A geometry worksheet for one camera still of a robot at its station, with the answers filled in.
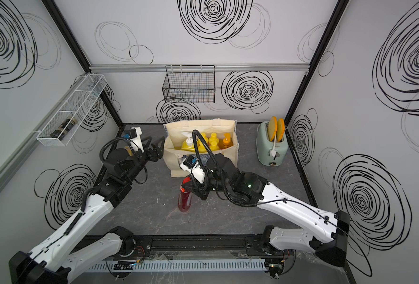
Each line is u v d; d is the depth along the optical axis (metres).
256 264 0.71
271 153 0.86
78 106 0.74
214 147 1.45
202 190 0.50
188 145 0.82
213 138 1.51
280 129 0.88
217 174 0.45
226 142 0.87
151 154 0.62
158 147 0.65
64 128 0.67
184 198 0.64
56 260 0.40
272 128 0.91
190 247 0.75
